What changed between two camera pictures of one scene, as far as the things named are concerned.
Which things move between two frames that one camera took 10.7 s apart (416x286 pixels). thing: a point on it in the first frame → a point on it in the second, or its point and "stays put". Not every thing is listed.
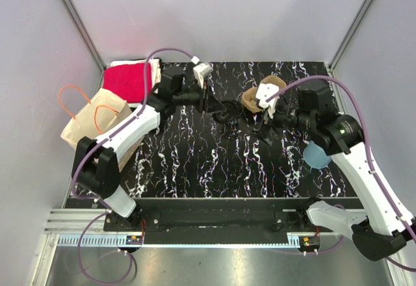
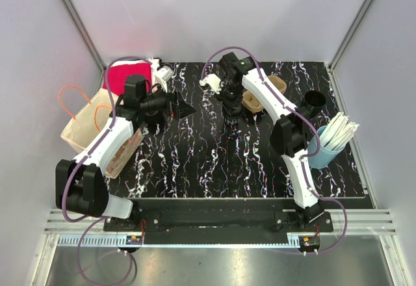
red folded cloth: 129,81 stays put
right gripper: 262,132 → 222,87
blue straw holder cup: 314,156 stays put
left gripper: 208,102 → 174,108
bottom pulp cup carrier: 250,103 stays put
